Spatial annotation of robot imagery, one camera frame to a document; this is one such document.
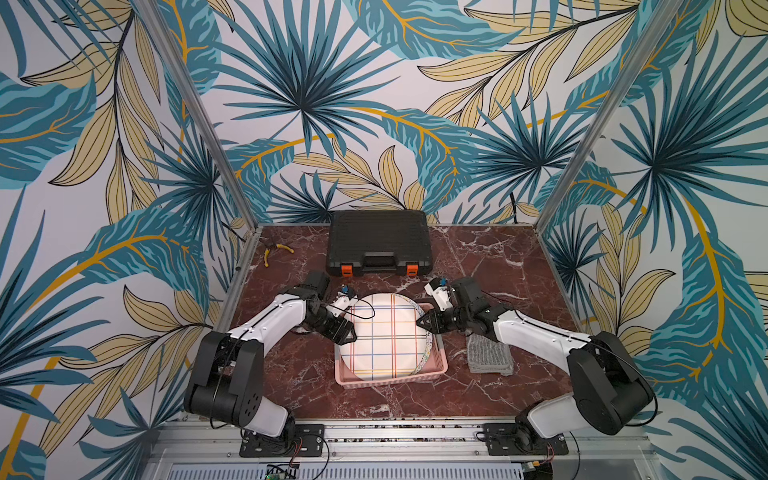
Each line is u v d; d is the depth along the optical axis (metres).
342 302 0.81
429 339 0.86
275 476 0.71
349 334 0.78
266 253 1.10
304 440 0.73
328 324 0.76
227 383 0.43
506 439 0.73
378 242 1.06
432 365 0.85
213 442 0.75
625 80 0.80
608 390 0.43
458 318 0.74
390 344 0.85
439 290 0.80
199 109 0.84
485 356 0.86
